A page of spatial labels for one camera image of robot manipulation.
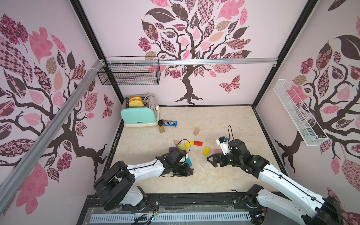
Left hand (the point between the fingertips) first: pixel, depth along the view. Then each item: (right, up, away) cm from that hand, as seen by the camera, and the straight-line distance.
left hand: (190, 176), depth 81 cm
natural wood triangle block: (-9, +18, +15) cm, 25 cm away
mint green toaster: (-35, +40, +16) cm, 56 cm away
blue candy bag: (-14, +31, +26) cm, 43 cm away
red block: (+7, +17, +17) cm, 25 cm away
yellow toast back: (-39, +48, +18) cm, 64 cm away
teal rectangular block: (0, +6, +9) cm, 11 cm away
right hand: (+13, +11, -3) cm, 17 cm away
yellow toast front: (-37, +45, +15) cm, 61 cm away
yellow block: (-1, +16, +15) cm, 22 cm away
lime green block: (-4, +14, +13) cm, 20 cm away
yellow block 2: (+12, +12, +13) cm, 21 cm away
